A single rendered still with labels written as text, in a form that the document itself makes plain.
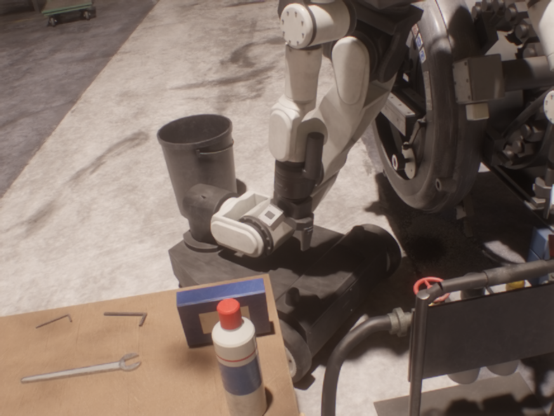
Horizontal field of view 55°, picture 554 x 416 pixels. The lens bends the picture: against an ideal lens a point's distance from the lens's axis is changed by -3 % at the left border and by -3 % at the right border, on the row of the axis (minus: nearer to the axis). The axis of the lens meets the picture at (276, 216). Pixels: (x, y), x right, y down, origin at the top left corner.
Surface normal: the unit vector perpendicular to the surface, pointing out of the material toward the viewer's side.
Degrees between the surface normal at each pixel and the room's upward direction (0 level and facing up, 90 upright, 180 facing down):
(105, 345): 0
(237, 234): 90
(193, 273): 0
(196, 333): 97
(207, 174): 93
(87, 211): 0
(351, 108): 90
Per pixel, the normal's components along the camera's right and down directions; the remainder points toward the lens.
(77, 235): -0.10, -0.84
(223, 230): -0.61, 0.47
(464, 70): -0.98, 0.16
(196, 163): 0.03, 0.57
